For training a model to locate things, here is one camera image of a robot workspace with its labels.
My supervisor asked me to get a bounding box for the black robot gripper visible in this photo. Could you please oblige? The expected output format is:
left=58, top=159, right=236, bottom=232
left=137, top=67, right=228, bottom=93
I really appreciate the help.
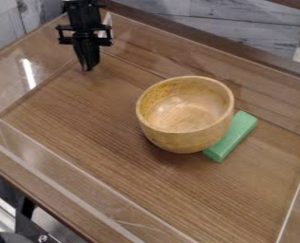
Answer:
left=57, top=3, right=113, bottom=71

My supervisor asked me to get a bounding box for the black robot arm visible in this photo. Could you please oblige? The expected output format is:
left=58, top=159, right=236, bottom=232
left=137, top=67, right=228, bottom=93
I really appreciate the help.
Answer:
left=55, top=0, right=113, bottom=71

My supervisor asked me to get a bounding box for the brown wooden bowl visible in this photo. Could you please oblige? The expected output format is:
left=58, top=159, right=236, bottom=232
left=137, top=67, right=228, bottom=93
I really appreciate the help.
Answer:
left=137, top=75, right=236, bottom=154

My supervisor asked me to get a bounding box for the green rectangular block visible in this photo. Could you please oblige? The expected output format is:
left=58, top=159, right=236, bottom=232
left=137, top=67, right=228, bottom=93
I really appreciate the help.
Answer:
left=204, top=111, right=259, bottom=162

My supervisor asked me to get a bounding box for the clear acrylic corner bracket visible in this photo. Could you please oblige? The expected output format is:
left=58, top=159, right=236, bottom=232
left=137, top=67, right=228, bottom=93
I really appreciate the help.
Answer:
left=103, top=12, right=114, bottom=44

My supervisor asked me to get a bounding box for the clear acrylic tray wall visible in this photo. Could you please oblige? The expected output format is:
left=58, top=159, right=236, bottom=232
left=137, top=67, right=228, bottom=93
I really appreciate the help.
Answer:
left=0, top=11, right=300, bottom=243

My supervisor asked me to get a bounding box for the black table leg bracket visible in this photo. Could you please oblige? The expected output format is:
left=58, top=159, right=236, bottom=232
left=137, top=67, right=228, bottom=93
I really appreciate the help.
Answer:
left=14, top=196, right=67, bottom=243

